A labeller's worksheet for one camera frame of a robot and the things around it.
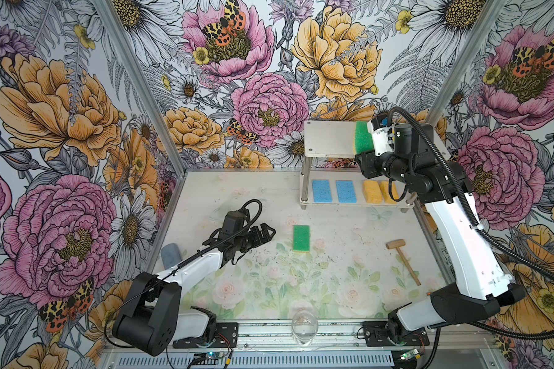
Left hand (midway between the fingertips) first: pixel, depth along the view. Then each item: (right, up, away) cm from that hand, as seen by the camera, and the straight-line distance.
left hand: (266, 241), depth 87 cm
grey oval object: (-36, -5, 0) cm, 36 cm away
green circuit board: (+46, -31, -16) cm, 58 cm away
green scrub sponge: (+13, -1, +7) cm, 15 cm away
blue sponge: (+23, +19, +17) cm, 35 cm away
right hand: (+30, +27, -21) cm, 45 cm away
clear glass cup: (+14, -26, -9) cm, 31 cm away
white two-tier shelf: (+22, +39, 0) cm, 45 cm away
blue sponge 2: (+34, +19, +18) cm, 43 cm away
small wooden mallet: (+52, -3, +7) cm, 53 cm away
